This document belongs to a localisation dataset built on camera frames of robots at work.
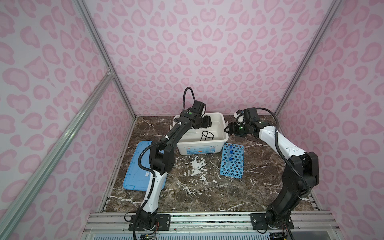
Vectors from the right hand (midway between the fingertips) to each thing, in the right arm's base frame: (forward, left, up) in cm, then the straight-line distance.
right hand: (229, 129), depth 87 cm
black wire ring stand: (+4, +12, -10) cm, 17 cm away
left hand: (+8, +11, -2) cm, 14 cm away
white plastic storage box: (+4, +13, -17) cm, 21 cm away
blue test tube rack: (-14, -2, -13) cm, 19 cm away
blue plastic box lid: (-23, +55, -19) cm, 62 cm away
